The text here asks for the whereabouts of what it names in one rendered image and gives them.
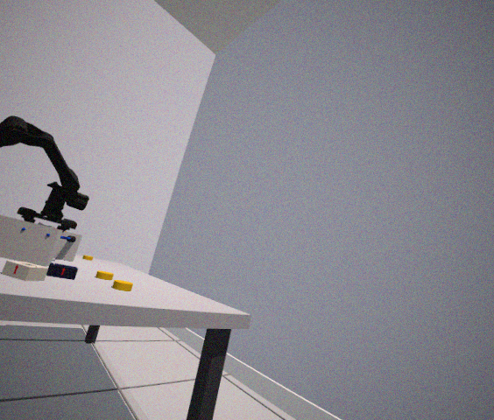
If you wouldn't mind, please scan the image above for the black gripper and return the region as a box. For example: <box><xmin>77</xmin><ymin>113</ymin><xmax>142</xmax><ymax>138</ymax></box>
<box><xmin>18</xmin><ymin>199</ymin><xmax>77</xmax><ymax>232</ymax></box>

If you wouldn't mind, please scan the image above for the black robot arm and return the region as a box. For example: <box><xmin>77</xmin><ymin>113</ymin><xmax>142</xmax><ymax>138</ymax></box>
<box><xmin>0</xmin><ymin>115</ymin><xmax>89</xmax><ymax>210</ymax></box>

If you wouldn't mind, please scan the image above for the beige block with red arrow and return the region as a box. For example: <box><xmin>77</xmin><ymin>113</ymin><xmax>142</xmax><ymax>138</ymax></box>
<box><xmin>2</xmin><ymin>260</ymin><xmax>48</xmax><ymax>281</ymax></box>

